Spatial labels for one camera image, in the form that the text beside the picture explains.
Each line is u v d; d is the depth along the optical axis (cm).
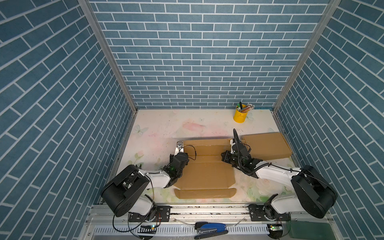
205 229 68
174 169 69
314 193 43
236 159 68
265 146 100
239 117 108
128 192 43
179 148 75
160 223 71
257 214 74
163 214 74
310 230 70
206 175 91
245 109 104
